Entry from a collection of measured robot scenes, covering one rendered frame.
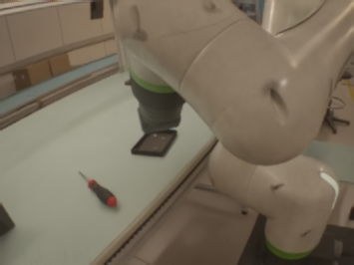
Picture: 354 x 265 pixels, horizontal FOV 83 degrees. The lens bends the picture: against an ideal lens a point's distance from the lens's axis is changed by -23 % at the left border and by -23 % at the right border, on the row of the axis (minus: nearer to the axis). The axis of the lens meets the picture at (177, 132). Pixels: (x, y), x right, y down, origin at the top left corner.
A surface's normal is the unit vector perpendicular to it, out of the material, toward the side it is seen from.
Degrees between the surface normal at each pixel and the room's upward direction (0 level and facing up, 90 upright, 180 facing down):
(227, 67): 66
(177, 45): 81
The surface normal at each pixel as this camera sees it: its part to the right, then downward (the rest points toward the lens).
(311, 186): -0.22, -0.68
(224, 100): -0.64, 0.29
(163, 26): -0.41, 0.28
